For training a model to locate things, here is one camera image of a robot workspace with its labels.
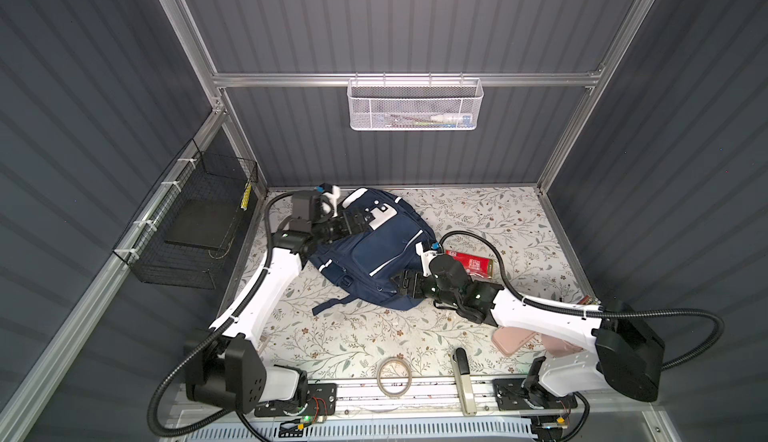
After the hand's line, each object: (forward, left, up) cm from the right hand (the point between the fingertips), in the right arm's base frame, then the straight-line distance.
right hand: (401, 279), depth 79 cm
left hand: (+13, +11, +10) cm, 19 cm away
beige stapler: (-18, -15, -10) cm, 25 cm away
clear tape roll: (-21, +6, -13) cm, 25 cm away
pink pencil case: (-12, -30, -12) cm, 34 cm away
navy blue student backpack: (+6, +11, -3) cm, 13 cm away
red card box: (+12, -24, -13) cm, 30 cm away
